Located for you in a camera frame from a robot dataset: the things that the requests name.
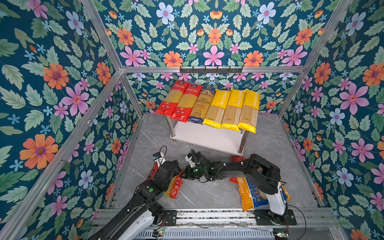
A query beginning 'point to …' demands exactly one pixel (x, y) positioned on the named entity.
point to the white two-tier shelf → (231, 140)
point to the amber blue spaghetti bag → (201, 105)
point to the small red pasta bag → (235, 158)
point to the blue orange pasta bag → (251, 196)
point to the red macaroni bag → (175, 185)
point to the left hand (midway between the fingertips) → (177, 161)
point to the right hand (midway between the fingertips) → (179, 175)
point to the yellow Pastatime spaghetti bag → (216, 110)
